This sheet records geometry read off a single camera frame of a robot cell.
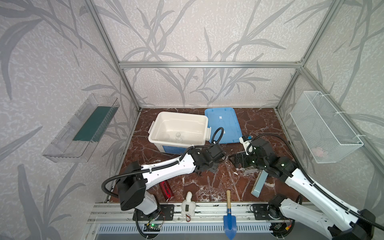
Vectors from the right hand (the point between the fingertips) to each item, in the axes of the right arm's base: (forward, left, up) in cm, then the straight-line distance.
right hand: (235, 151), depth 77 cm
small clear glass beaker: (+17, +33, -11) cm, 38 cm away
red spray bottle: (-16, +36, -13) cm, 41 cm away
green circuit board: (-31, +42, -18) cm, 55 cm away
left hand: (-2, +10, -6) cm, 12 cm away
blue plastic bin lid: (+36, -1, -17) cm, 40 cm away
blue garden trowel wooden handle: (-28, +4, -17) cm, 33 cm away
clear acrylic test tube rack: (-9, -1, +7) cm, 12 cm away
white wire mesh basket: (-1, -37, +16) cm, 40 cm away
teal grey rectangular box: (-12, -14, -14) cm, 23 cm away
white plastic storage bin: (+18, +34, -9) cm, 40 cm away
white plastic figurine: (-23, +24, -13) cm, 36 cm away
